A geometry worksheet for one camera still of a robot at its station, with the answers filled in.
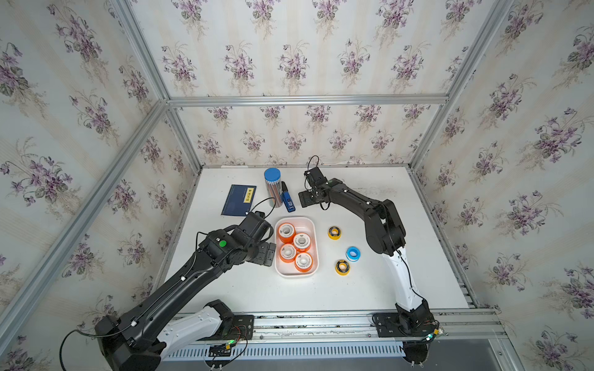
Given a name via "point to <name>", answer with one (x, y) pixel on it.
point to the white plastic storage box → (306, 224)
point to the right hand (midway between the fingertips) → (311, 197)
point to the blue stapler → (287, 199)
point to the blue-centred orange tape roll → (353, 253)
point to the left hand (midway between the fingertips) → (263, 251)
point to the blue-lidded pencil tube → (272, 178)
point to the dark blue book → (239, 200)
